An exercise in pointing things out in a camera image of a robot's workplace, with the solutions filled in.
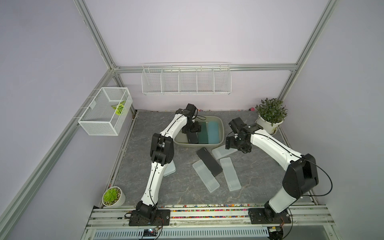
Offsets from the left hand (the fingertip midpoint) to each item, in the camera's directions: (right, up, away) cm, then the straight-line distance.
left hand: (196, 131), depth 101 cm
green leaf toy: (-42, +14, -20) cm, 49 cm away
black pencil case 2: (+6, -16, -5) cm, 18 cm away
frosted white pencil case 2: (+20, -25, -14) cm, 35 cm away
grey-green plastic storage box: (-10, -6, -1) cm, 12 cm away
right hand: (+22, -8, -14) cm, 28 cm away
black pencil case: (-3, -5, 0) cm, 5 cm away
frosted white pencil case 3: (+16, -13, -5) cm, 22 cm away
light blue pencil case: (+12, -1, +5) cm, 13 cm away
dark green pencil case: (+5, -4, +4) cm, 8 cm away
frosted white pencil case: (+6, -26, -14) cm, 30 cm away
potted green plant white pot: (+48, +12, -8) cm, 50 cm away
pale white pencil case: (-16, -22, -14) cm, 30 cm away
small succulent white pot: (-40, -31, -30) cm, 58 cm away
